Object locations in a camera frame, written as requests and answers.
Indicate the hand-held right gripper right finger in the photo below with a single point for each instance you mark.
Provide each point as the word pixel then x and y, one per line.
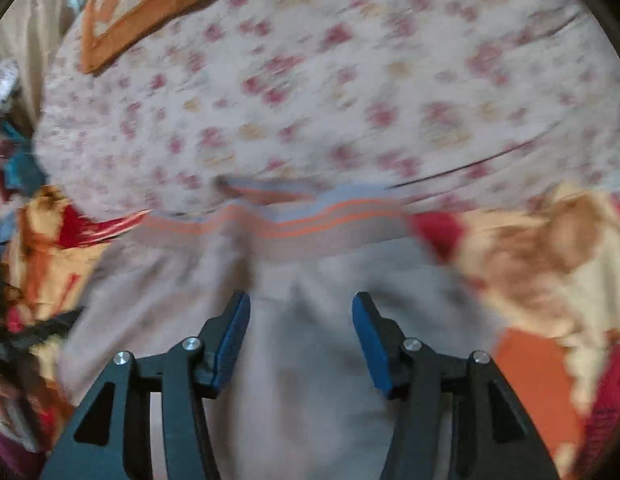
pixel 372 340

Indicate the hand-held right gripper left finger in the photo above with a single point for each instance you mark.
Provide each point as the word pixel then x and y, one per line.
pixel 231 340

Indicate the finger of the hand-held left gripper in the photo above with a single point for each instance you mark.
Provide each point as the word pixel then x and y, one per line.
pixel 35 334

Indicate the grey jacket with striped hem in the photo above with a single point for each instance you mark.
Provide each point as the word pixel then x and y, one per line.
pixel 300 360

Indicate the teal cloth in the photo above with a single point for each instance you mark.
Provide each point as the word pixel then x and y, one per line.
pixel 22 165

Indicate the yellow red orange blanket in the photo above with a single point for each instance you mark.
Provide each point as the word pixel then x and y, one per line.
pixel 539 260

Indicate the floral bed sheet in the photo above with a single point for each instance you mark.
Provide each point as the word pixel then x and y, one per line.
pixel 340 85

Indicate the beige curtain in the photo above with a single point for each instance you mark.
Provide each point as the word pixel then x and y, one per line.
pixel 35 25

